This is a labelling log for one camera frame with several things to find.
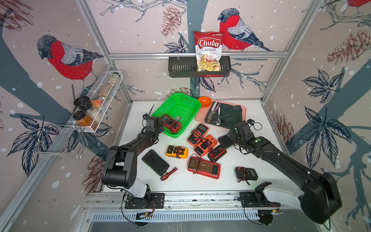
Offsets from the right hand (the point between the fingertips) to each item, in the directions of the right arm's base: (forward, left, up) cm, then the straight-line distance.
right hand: (234, 133), depth 86 cm
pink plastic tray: (+23, +19, -10) cm, 32 cm away
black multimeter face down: (0, +4, -10) cm, 10 cm away
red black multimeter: (+9, +39, -6) cm, 40 cm away
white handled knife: (+29, +11, -12) cm, 33 cm away
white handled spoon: (+18, +6, -12) cm, 23 cm away
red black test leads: (-22, +39, -11) cm, 46 cm away
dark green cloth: (+26, -5, -12) cm, 29 cm away
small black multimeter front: (-21, -5, -9) cm, 23 cm away
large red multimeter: (-18, +18, -9) cm, 27 cm away
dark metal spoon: (+18, +3, -12) cm, 22 cm away
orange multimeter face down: (-6, +17, -7) cm, 19 cm away
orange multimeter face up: (+3, +22, -8) cm, 24 cm away
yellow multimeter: (-9, +35, -9) cm, 37 cm away
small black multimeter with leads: (-10, +10, -8) cm, 17 cm away
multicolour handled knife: (+24, +10, -11) cm, 29 cm away
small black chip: (+20, +37, -13) cm, 44 cm away
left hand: (+8, +48, -3) cm, 49 cm away
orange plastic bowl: (+34, +16, -7) cm, 38 cm away
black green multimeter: (-16, +47, -11) cm, 51 cm away
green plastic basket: (+33, +40, -11) cm, 53 cm away
